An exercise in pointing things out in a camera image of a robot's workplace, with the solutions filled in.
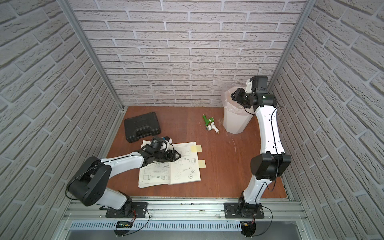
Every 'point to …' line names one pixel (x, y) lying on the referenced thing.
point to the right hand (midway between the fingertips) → (237, 96)
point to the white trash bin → (235, 123)
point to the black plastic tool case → (140, 127)
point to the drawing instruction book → (185, 169)
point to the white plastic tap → (212, 126)
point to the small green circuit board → (124, 224)
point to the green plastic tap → (207, 121)
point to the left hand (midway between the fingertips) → (174, 152)
